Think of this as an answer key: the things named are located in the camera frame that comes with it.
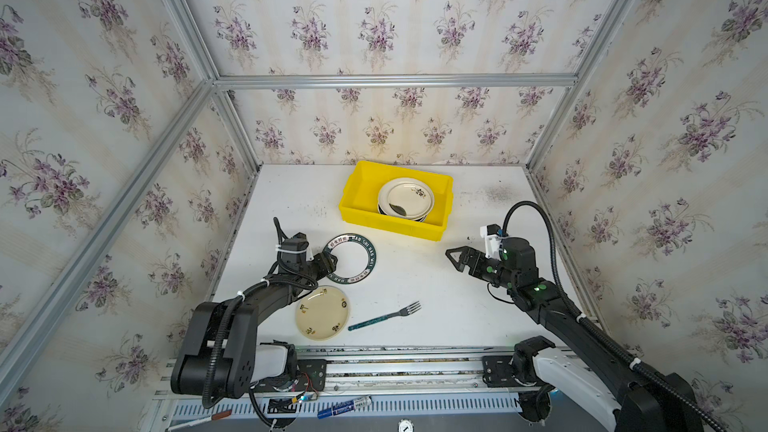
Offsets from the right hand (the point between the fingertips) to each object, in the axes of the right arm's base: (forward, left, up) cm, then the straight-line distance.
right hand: (453, 258), depth 80 cm
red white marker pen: (-33, +62, -12) cm, 71 cm away
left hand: (+6, +36, -9) cm, 38 cm away
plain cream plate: (+18, +8, -6) cm, 21 cm away
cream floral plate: (-10, +36, -11) cm, 39 cm away
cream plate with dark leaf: (+28, +11, -7) cm, 31 cm away
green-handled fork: (-9, +12, -12) cm, 20 cm away
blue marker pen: (-31, +28, -11) cm, 44 cm away
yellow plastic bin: (+31, +28, -11) cm, 43 cm away
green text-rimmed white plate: (+7, +28, -11) cm, 31 cm away
